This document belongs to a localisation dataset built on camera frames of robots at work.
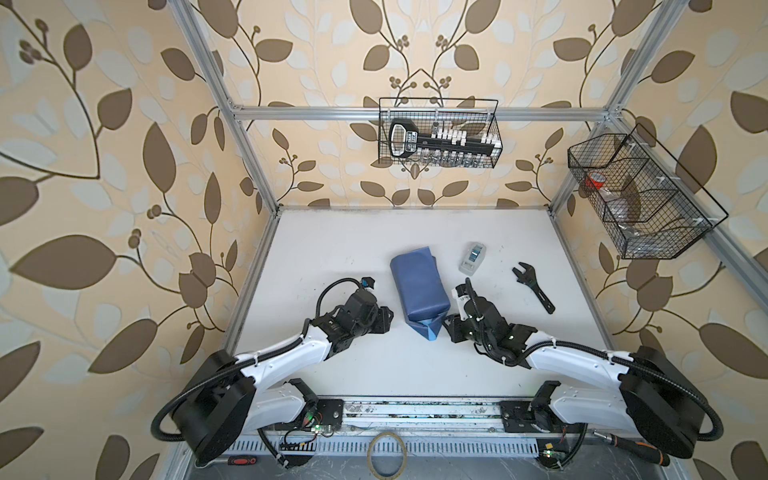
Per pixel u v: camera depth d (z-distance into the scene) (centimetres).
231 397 41
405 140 85
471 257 102
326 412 75
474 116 91
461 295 76
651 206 73
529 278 99
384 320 75
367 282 77
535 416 66
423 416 76
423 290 91
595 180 82
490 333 64
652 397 42
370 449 71
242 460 67
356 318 65
